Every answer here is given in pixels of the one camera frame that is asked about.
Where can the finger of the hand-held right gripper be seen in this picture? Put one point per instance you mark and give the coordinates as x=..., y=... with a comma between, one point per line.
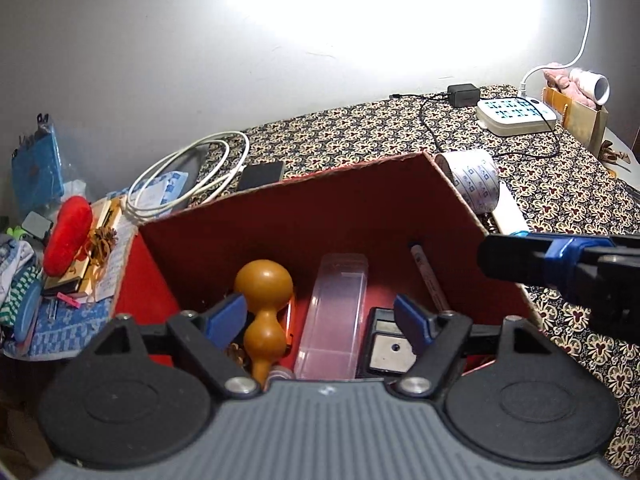
x=617, y=290
x=565, y=257

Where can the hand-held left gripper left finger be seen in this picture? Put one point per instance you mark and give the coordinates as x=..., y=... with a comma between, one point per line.
x=227, y=315

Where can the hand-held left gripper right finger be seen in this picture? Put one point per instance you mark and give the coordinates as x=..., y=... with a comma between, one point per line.
x=412, y=322

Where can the black square device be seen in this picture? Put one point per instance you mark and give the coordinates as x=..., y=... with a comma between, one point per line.
x=387, y=355

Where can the brown wooden gourd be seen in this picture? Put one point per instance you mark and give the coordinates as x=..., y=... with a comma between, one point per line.
x=262, y=285

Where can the white bottle with blue cap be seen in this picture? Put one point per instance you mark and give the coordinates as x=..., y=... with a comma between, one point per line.
x=507, y=210

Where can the clear plastic case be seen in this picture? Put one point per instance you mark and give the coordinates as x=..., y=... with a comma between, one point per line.
x=330, y=320

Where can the printed tape roll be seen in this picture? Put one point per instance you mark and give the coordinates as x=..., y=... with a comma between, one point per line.
x=475, y=180

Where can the red cardboard box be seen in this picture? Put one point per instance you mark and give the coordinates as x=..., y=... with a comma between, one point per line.
x=300, y=210

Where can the grey pen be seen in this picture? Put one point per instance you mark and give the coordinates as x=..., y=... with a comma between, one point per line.
x=430, y=280

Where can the brown ribbon bow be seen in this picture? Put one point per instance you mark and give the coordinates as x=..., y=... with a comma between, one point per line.
x=617, y=155

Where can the gold paper bag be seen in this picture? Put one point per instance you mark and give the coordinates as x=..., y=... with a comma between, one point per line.
x=580, y=125

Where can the golden ribbon bow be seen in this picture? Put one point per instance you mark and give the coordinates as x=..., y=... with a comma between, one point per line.
x=102, y=250

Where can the blue white packet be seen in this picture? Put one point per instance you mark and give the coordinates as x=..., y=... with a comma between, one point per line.
x=160, y=190

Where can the black phone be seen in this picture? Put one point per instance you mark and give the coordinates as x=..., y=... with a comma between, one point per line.
x=260, y=176

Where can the white power strip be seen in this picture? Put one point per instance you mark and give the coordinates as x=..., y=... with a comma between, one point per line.
x=515, y=117

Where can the blue patterned cloth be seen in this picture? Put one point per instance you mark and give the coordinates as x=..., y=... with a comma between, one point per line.
x=75, y=327

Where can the pink clip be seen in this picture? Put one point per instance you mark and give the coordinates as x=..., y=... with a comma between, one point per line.
x=69, y=300

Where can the white plastic tube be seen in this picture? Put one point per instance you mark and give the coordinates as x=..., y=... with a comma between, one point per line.
x=597, y=87

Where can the pink plush toy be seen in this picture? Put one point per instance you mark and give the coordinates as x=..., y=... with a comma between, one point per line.
x=565, y=80

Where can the red plush pad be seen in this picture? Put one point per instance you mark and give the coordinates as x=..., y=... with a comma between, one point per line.
x=67, y=230

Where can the black charger adapter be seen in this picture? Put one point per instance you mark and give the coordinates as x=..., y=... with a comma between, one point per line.
x=462, y=95

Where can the blue round lid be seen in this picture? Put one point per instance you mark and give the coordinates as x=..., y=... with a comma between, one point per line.
x=27, y=312

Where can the small grey device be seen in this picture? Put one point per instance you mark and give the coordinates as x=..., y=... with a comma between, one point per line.
x=37, y=224

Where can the striped cloth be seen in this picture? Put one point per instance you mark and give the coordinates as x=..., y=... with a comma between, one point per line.
x=15, y=280

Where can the blue plastic bag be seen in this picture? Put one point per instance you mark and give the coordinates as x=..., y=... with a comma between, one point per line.
x=37, y=170

